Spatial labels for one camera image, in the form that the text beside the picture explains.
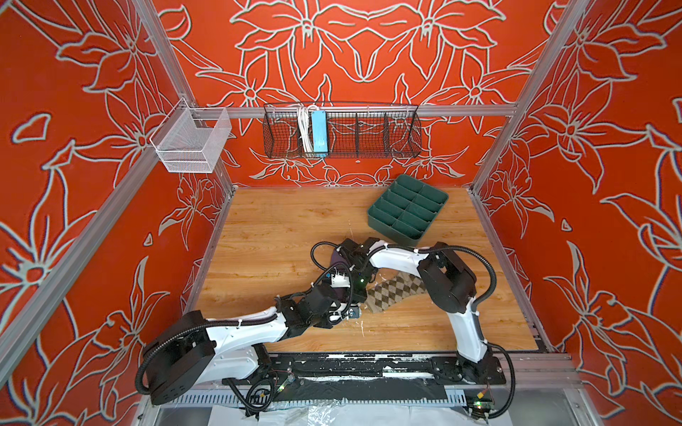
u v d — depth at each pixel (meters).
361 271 0.69
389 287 0.89
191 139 0.94
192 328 0.43
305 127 0.89
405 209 1.04
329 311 0.66
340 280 0.79
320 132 0.89
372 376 0.73
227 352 0.46
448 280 0.53
